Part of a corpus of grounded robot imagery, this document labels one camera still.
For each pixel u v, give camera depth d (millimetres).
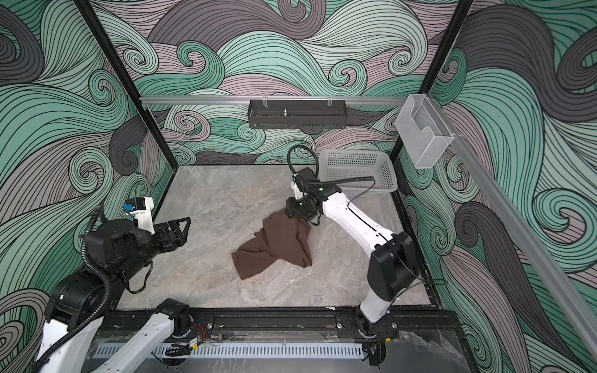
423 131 783
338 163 1180
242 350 697
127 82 880
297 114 947
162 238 519
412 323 748
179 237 538
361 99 950
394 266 432
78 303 361
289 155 718
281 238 905
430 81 873
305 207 684
